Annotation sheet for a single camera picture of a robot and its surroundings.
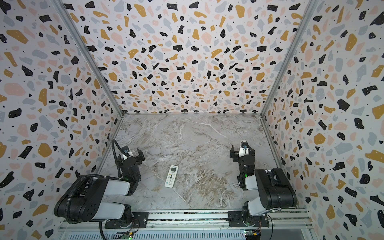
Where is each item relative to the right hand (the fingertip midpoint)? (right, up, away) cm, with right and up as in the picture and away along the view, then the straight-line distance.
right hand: (240, 143), depth 89 cm
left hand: (-65, -3, -3) cm, 66 cm away
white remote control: (-41, -19, -2) cm, 45 cm away
